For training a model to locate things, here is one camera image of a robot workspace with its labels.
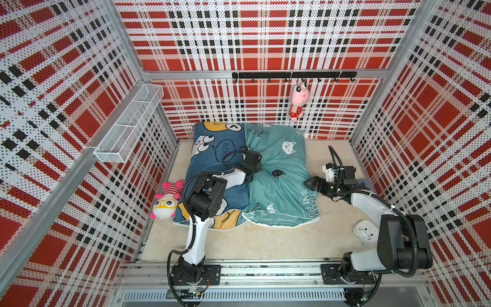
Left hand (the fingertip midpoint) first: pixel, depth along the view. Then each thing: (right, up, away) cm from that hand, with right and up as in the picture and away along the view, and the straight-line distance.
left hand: (257, 162), depth 105 cm
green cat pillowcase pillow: (+10, -16, -16) cm, 24 cm away
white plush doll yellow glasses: (-43, -19, -19) cm, 51 cm away
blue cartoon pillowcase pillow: (-21, +8, -7) cm, 24 cm away
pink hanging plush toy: (+21, +32, -15) cm, 41 cm away
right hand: (+26, -11, -15) cm, 33 cm away
